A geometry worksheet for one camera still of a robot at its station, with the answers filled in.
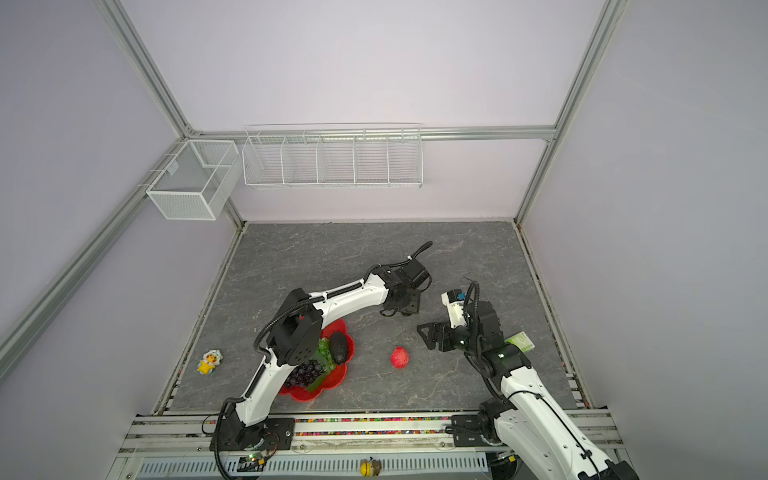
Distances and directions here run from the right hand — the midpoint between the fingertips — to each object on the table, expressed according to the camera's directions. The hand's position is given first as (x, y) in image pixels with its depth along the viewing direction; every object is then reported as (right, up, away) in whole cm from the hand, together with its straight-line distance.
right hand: (431, 328), depth 80 cm
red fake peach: (-8, -9, +2) cm, 12 cm away
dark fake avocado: (-26, -5, +1) cm, 26 cm away
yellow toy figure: (-61, -9, +3) cm, 62 cm away
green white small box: (+28, -6, +7) cm, 29 cm away
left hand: (-5, +3, +12) cm, 14 cm away
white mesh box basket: (-77, +45, +19) cm, 91 cm away
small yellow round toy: (-15, -28, -12) cm, 35 cm away
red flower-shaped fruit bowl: (-27, -14, +2) cm, 30 cm away
